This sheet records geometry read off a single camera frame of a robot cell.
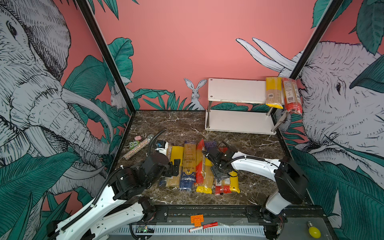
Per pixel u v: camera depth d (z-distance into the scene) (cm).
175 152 94
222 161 62
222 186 80
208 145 96
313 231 69
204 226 70
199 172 84
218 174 76
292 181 45
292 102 74
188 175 82
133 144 98
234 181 82
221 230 70
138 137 98
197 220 71
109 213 44
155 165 45
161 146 57
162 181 82
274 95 78
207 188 82
